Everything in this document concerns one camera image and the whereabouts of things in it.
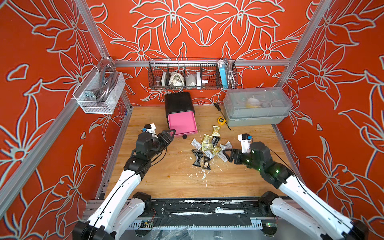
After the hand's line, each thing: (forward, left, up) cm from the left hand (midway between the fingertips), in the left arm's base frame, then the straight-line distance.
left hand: (174, 132), depth 74 cm
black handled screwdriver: (+43, -28, -23) cm, 56 cm away
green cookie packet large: (+6, -18, -23) cm, 30 cm away
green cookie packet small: (+4, -25, -22) cm, 33 cm away
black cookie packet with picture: (-4, -18, -22) cm, 29 cm away
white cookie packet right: (+7, -32, -23) cm, 40 cm away
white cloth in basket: (+33, +3, +8) cm, 34 cm away
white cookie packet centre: (0, -20, -22) cm, 30 cm away
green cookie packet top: (+18, -25, -21) cm, 37 cm away
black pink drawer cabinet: (+33, +3, -14) cm, 36 cm away
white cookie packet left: (+7, -11, -23) cm, 26 cm away
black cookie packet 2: (+11, -24, -23) cm, 35 cm away
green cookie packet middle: (+12, -19, -23) cm, 32 cm away
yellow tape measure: (+28, -29, -22) cm, 46 cm away
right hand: (-6, -26, -6) cm, 27 cm away
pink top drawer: (+15, -3, -12) cm, 19 cm away
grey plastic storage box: (+30, -51, -8) cm, 59 cm away
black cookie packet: (0, -13, -22) cm, 26 cm away
